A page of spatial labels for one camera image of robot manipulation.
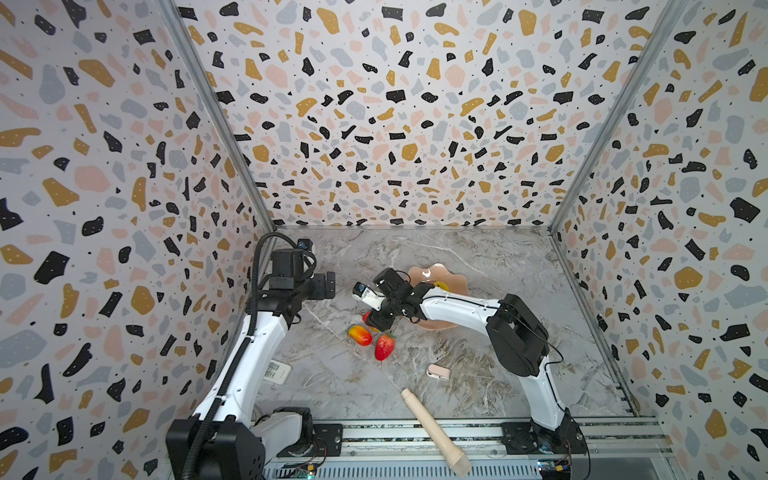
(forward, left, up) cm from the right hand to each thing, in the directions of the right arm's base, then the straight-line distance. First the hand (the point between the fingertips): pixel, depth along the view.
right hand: (366, 308), depth 90 cm
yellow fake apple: (+10, -24, -2) cm, 26 cm away
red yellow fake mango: (-7, +2, -4) cm, 8 cm away
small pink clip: (-16, -21, -6) cm, 27 cm away
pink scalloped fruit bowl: (+16, -21, -5) cm, 27 cm away
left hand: (+2, +12, +15) cm, 20 cm away
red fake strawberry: (-10, -6, -4) cm, 13 cm away
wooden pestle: (-38, -25, -3) cm, 45 cm away
